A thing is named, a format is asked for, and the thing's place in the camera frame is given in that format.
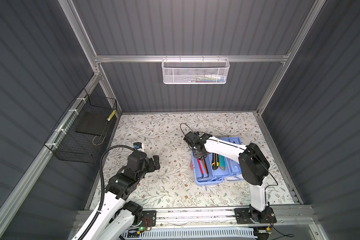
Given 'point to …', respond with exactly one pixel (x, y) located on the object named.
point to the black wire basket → (80, 135)
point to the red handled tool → (200, 167)
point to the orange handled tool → (204, 165)
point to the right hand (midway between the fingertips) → (202, 152)
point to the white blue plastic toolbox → (213, 169)
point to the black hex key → (208, 174)
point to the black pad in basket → (95, 123)
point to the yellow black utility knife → (215, 161)
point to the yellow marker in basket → (111, 115)
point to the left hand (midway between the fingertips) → (150, 158)
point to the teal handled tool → (222, 162)
